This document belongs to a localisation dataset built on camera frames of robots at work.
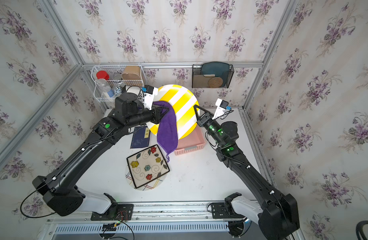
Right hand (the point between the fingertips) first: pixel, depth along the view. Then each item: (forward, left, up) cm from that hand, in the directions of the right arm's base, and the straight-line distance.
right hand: (194, 107), depth 63 cm
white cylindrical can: (+30, +38, -14) cm, 50 cm away
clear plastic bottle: (+24, +52, -9) cm, 58 cm away
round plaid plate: (-21, +23, -41) cm, 52 cm away
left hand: (-2, +10, -1) cm, 10 cm away
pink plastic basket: (+8, -2, -40) cm, 41 cm away
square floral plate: (-10, +27, -40) cm, 49 cm away
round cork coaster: (+37, -15, -13) cm, 42 cm away
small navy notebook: (+10, +36, -40) cm, 55 cm away
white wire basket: (+32, +52, -9) cm, 62 cm away
